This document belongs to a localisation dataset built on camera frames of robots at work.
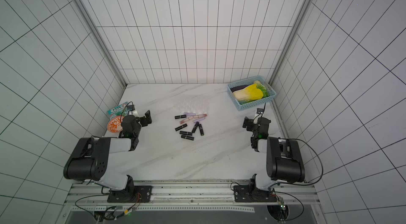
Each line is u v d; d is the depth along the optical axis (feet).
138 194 2.36
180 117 3.28
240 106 3.31
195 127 3.11
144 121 2.76
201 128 3.11
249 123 2.75
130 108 2.60
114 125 3.11
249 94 3.41
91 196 2.09
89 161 1.48
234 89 3.61
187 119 3.22
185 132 3.03
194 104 3.40
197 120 3.26
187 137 2.95
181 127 3.11
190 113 3.36
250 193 2.20
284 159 1.51
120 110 3.36
